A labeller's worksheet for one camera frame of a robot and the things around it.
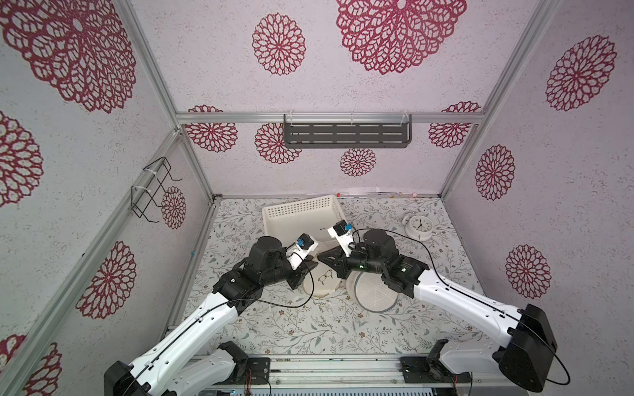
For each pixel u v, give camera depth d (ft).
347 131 3.06
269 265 1.83
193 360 1.81
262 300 1.62
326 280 2.50
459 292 1.57
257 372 2.39
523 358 1.26
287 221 3.60
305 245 1.95
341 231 2.02
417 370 2.40
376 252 1.86
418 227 3.39
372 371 2.45
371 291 2.73
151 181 2.54
